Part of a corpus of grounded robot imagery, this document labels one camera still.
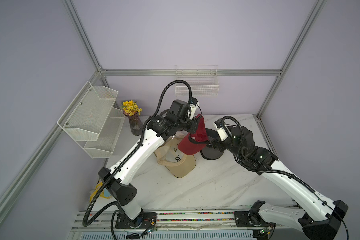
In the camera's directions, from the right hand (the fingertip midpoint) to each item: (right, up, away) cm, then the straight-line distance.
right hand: (217, 134), depth 72 cm
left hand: (-11, +5, -1) cm, 12 cm away
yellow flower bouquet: (-50, +16, +19) cm, 55 cm away
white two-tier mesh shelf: (-66, +7, +5) cm, 66 cm away
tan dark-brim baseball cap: (-26, -14, +19) cm, 35 cm away
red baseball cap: (-11, -5, +8) cm, 14 cm away
